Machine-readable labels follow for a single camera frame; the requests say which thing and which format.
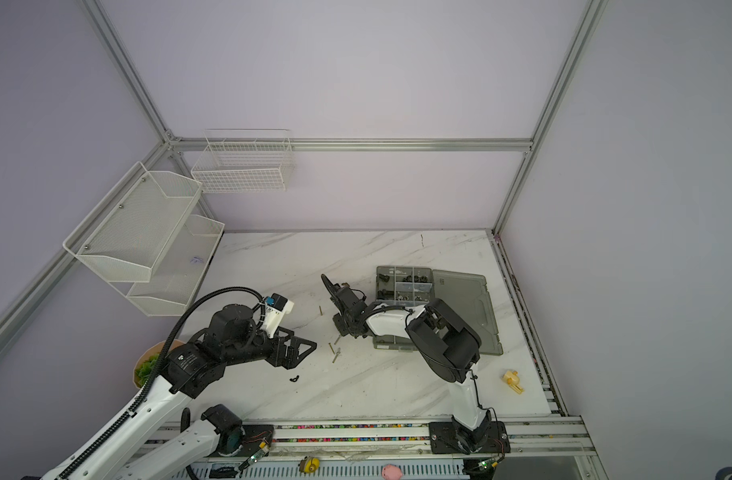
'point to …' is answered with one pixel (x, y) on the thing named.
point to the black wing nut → (294, 379)
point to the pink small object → (391, 472)
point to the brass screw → (339, 352)
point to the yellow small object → (309, 465)
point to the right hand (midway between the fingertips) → (342, 316)
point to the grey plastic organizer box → (467, 293)
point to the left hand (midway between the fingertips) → (300, 343)
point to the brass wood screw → (320, 310)
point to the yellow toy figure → (512, 379)
